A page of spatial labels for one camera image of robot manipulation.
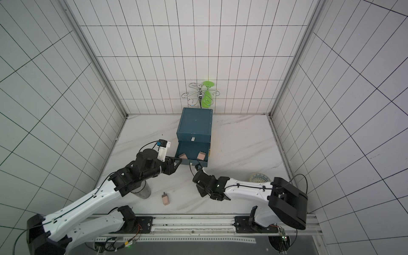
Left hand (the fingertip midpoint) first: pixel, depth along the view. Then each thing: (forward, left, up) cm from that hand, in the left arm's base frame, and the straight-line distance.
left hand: (176, 162), depth 74 cm
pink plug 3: (-12, +6, -16) cm, 21 cm away
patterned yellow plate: (-1, -44, -15) cm, 47 cm away
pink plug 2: (+9, -2, -9) cm, 12 cm away
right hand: (-5, -10, -16) cm, 19 cm away
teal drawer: (+10, -7, -8) cm, 15 cm away
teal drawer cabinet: (+16, -8, +4) cm, 18 cm away
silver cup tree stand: (+39, -10, +10) cm, 41 cm away
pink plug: (+9, -12, -8) cm, 17 cm away
